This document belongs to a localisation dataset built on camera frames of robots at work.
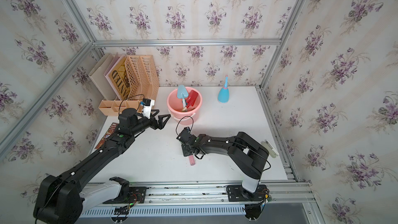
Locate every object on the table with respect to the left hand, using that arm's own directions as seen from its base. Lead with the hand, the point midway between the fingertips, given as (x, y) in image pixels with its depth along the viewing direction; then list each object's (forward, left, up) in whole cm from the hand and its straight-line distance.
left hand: (165, 114), depth 78 cm
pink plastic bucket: (+14, -2, -10) cm, 17 cm away
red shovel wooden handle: (+17, -13, -8) cm, 22 cm away
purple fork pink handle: (-17, -14, -20) cm, 29 cm away
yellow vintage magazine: (+28, +33, 0) cm, 43 cm away
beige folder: (+21, +40, +6) cm, 46 cm away
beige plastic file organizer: (+42, +26, -18) cm, 53 cm away
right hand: (-10, -11, -22) cm, 26 cm away
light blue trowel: (+20, -7, -6) cm, 22 cm away
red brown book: (-1, +38, -21) cm, 44 cm away
